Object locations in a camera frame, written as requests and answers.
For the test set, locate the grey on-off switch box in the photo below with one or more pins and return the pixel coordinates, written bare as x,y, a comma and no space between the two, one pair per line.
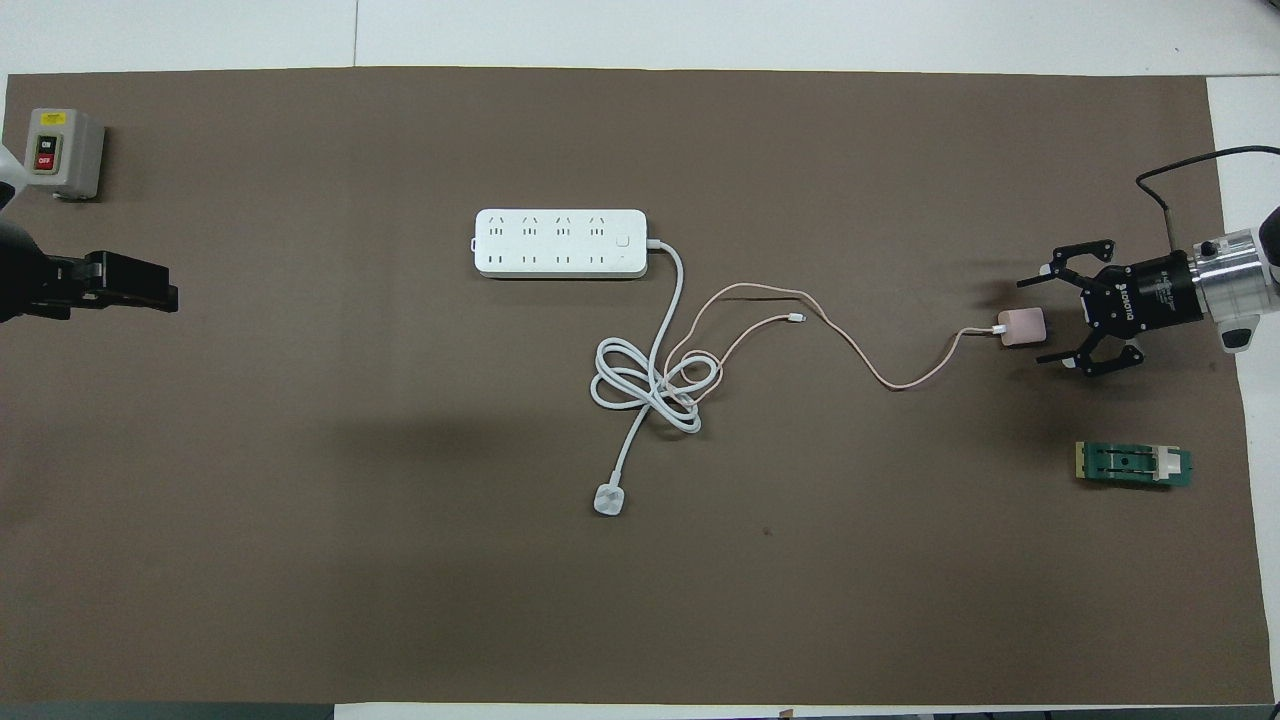
75,150

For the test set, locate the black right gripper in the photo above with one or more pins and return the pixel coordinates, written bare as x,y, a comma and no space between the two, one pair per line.
1145,292

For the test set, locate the white power strip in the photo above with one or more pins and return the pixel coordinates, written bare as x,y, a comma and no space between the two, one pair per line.
560,245

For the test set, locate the pink charger adapter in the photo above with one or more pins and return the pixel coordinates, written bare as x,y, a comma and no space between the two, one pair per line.
1022,327

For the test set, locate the green knife switch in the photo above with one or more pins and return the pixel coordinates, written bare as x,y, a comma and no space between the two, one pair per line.
1125,465

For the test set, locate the brown table mat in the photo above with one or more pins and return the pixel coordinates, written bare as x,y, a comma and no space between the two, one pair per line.
400,550

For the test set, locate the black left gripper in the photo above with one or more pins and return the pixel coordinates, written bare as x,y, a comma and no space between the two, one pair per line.
35,275

